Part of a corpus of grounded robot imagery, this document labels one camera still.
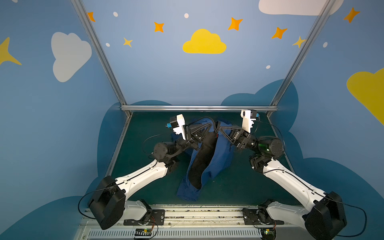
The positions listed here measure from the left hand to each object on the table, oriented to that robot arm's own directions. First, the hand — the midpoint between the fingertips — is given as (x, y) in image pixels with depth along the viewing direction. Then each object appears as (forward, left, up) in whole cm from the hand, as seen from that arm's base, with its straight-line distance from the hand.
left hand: (209, 123), depth 52 cm
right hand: (-2, -5, -2) cm, 6 cm away
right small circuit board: (-29, -33, -51) cm, 67 cm away
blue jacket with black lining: (-6, -3, -15) cm, 17 cm away
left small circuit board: (-29, +30, -50) cm, 65 cm away
